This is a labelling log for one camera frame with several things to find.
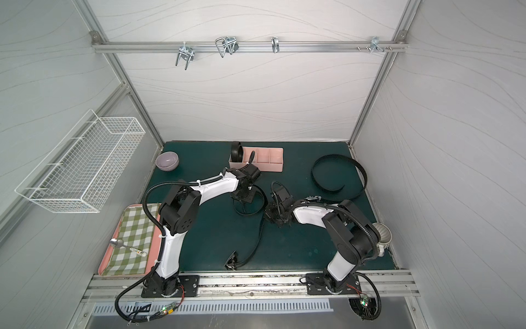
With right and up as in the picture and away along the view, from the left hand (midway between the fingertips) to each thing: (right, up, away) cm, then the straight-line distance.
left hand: (248, 199), depth 96 cm
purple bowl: (-45, +18, +11) cm, 50 cm away
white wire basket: (-54, +13, -29) cm, 62 cm away
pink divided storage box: (+10, +20, +8) cm, 23 cm away
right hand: (+7, -5, -6) cm, 10 cm away
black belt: (+7, -9, -9) cm, 15 cm away
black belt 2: (+51, +21, +16) cm, 57 cm away
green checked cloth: (-47, -12, -10) cm, 49 cm away
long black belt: (-6, +23, +5) cm, 24 cm away
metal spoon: (-51, -15, -14) cm, 55 cm away
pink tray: (-37, -20, -14) cm, 44 cm away
